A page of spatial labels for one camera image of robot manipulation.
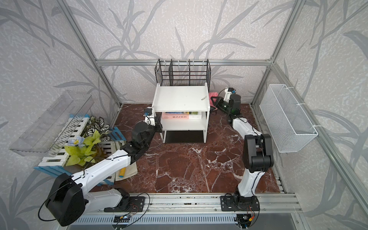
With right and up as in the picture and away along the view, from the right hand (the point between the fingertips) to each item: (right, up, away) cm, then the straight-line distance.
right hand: (210, 97), depth 89 cm
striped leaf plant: (-61, -17, -15) cm, 65 cm away
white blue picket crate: (-71, -32, -27) cm, 83 cm away
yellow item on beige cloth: (-48, -45, -6) cm, 66 cm away
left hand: (-29, -11, -12) cm, 33 cm away
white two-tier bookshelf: (-16, -8, -19) cm, 26 cm away
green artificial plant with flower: (-67, -29, -19) cm, 75 cm away
